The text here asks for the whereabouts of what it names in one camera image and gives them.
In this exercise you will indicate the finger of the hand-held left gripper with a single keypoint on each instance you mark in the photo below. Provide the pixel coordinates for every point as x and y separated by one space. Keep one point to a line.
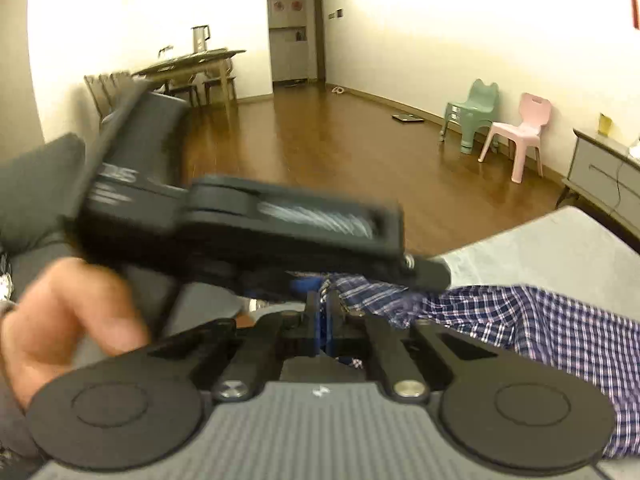
302 291
430 274

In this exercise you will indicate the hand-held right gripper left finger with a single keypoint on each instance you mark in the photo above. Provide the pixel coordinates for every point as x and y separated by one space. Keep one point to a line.
314 325

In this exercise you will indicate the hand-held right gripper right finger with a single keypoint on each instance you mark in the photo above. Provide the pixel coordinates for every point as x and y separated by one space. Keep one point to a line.
336 325

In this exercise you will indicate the blue plaid shirt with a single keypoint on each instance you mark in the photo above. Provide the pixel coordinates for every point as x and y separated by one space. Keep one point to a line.
550 330

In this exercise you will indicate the person's left hand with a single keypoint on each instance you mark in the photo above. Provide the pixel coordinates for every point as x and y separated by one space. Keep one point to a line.
65 320

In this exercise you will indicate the wooden dining chair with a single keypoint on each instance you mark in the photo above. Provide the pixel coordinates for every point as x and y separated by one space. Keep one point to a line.
95 95
182 91
109 87
219 82

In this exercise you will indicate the flat dark board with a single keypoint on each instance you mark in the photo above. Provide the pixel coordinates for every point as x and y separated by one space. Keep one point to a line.
407 118

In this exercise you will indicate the green plastic child chair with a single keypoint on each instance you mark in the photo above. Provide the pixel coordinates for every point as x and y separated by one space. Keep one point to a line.
472 110

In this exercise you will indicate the pink plastic child chair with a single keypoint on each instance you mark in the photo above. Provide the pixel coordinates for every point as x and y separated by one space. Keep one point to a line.
520 130

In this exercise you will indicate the dark dining table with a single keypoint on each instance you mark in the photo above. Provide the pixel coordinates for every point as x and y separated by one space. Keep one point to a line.
190 60

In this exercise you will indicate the white hallway cabinet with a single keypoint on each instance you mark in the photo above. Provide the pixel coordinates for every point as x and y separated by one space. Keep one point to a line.
287 57

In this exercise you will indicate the grey sofa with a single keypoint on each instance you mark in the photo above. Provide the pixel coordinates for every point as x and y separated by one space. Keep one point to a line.
40 185

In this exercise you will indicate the grey television cabinet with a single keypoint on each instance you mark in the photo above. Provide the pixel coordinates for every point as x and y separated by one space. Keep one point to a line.
600 170

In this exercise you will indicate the steel electric kettle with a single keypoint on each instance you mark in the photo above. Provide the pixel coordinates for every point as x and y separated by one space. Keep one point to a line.
200 40

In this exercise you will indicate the yellow cup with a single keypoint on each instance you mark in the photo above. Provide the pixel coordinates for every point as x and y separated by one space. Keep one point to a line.
606 126

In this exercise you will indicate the round wall picture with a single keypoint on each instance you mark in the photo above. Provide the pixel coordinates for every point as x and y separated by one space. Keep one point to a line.
297 6
280 6

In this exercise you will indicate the wall switch panel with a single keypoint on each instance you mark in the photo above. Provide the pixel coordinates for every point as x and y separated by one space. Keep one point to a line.
337 14

